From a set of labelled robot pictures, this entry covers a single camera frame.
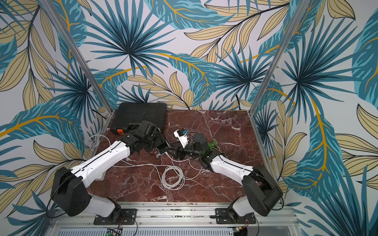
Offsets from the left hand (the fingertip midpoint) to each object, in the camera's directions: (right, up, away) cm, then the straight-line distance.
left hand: (161, 141), depth 83 cm
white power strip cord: (-49, -2, +18) cm, 52 cm away
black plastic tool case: (-25, +19, +29) cm, 43 cm away
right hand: (+1, -6, -9) cm, 11 cm away
